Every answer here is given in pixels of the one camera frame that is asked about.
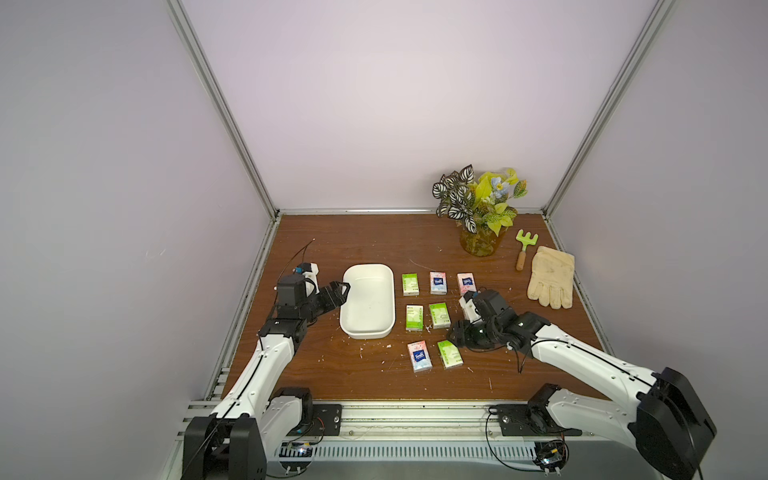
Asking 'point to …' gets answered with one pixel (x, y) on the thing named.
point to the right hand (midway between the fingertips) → (453, 331)
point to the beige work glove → (551, 278)
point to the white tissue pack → (440, 315)
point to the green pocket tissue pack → (410, 285)
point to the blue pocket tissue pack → (438, 283)
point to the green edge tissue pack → (450, 354)
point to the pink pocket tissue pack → (466, 283)
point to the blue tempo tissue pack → (420, 356)
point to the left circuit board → (295, 456)
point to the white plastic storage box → (369, 308)
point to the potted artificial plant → (480, 205)
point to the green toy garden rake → (524, 239)
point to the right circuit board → (551, 455)
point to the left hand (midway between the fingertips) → (344, 287)
